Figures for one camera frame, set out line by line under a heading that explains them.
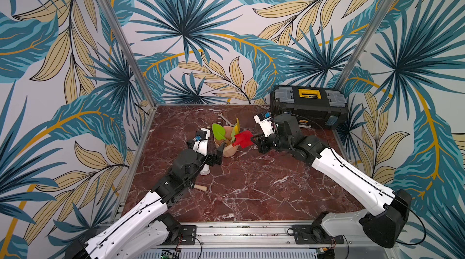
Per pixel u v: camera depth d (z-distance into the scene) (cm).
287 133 55
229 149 78
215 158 65
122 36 86
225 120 112
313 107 99
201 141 59
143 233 56
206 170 88
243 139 75
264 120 63
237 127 86
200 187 85
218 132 93
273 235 75
